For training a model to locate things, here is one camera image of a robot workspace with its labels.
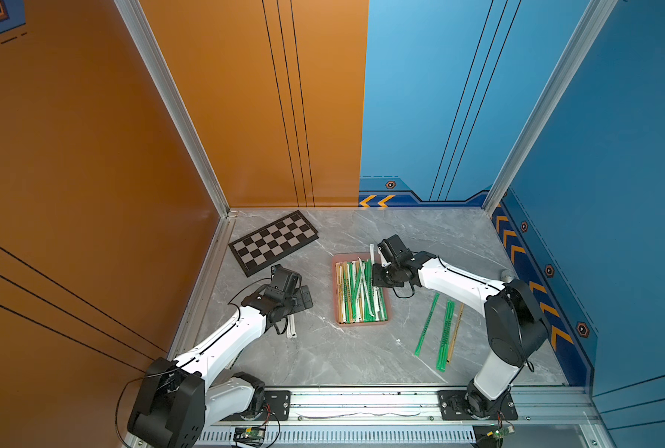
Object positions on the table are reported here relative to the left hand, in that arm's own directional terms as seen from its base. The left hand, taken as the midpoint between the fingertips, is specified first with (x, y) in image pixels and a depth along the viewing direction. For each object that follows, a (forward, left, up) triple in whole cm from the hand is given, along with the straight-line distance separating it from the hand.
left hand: (299, 295), depth 87 cm
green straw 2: (-13, -45, -6) cm, 47 cm away
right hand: (+6, -24, +1) cm, 25 cm away
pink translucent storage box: (+1, -19, -5) cm, 19 cm away
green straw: (-6, -41, -7) cm, 42 cm away
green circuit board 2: (-34, -54, -6) cm, 64 cm away
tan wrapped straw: (-10, -49, -6) cm, 50 cm away
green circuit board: (-35, +10, -9) cm, 38 cm away
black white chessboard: (+24, +13, -3) cm, 28 cm away
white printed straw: (-8, +2, -6) cm, 10 cm away
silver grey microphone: (+10, -70, -2) cm, 71 cm away
